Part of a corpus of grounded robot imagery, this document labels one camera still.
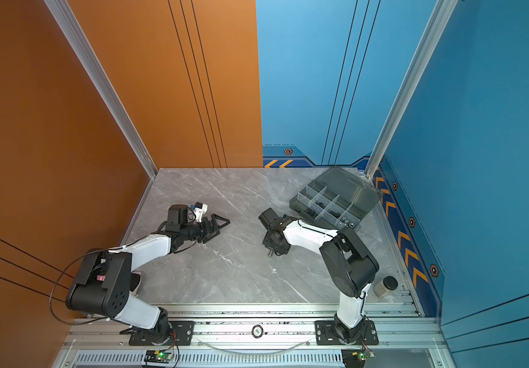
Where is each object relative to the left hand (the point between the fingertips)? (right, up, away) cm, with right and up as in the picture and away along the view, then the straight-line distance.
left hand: (225, 225), depth 89 cm
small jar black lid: (+55, -18, -15) cm, 60 cm away
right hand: (+17, -9, +3) cm, 19 cm away
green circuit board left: (-17, -38, -18) cm, 46 cm away
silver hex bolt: (+18, -11, 0) cm, 21 cm away
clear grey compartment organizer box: (+48, +10, +15) cm, 52 cm away
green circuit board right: (+44, -39, -19) cm, 62 cm away
